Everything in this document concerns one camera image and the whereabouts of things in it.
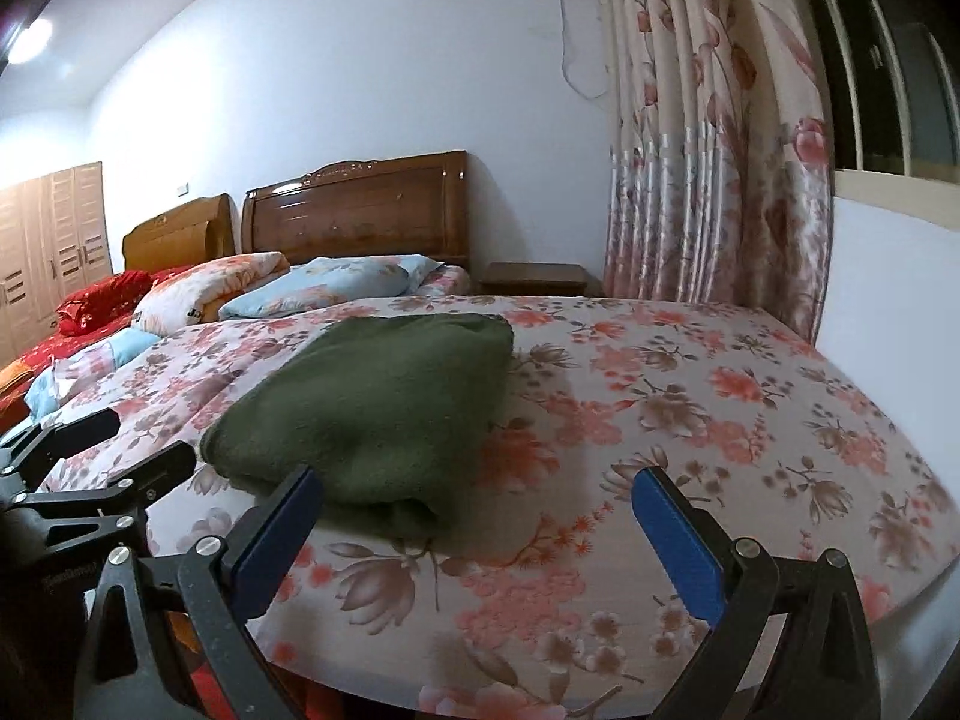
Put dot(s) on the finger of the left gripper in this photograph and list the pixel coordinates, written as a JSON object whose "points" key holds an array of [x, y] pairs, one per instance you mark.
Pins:
{"points": [[139, 486], [30, 456]]}

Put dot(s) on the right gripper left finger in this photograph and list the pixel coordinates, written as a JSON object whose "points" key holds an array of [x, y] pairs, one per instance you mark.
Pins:
{"points": [[130, 665]]}

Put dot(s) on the green knit sweater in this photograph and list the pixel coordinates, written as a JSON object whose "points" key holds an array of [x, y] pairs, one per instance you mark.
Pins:
{"points": [[390, 412]]}

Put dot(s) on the orange floral pillow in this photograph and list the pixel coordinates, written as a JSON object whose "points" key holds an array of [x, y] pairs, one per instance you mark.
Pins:
{"points": [[197, 295]]}

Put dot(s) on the red blanket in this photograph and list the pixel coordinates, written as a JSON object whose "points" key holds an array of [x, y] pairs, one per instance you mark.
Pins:
{"points": [[84, 318]]}

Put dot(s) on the beige louvered wardrobe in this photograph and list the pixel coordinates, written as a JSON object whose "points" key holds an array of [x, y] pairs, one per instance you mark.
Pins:
{"points": [[53, 241]]}

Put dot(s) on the floral bed cover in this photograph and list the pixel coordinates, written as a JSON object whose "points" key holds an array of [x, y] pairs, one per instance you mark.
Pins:
{"points": [[550, 602]]}

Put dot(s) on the light blue floral pillow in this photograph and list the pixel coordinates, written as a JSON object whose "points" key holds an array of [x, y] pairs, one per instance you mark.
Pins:
{"points": [[327, 281]]}

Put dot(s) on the brown wooden headboard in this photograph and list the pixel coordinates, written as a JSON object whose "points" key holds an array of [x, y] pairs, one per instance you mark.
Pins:
{"points": [[413, 205]]}

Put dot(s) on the wooden nightstand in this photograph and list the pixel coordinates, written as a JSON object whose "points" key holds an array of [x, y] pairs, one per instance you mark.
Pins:
{"points": [[537, 279]]}

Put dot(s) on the pink floral curtain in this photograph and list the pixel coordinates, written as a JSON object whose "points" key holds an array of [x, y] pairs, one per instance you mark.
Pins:
{"points": [[721, 160]]}

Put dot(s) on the dark window with bars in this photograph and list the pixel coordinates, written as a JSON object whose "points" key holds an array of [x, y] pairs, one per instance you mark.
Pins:
{"points": [[891, 68]]}

